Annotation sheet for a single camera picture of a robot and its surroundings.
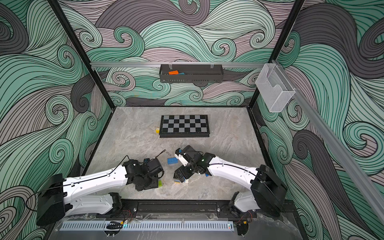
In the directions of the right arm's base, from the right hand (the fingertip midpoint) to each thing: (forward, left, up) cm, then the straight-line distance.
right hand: (184, 170), depth 81 cm
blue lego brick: (+8, +8, -5) cm, 12 cm away
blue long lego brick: (-5, +3, -4) cm, 7 cm away
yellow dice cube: (+29, +20, -4) cm, 36 cm away
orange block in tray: (+52, +6, +29) cm, 59 cm away
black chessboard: (+32, 0, -2) cm, 33 cm away
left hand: (-8, +15, 0) cm, 17 cm away
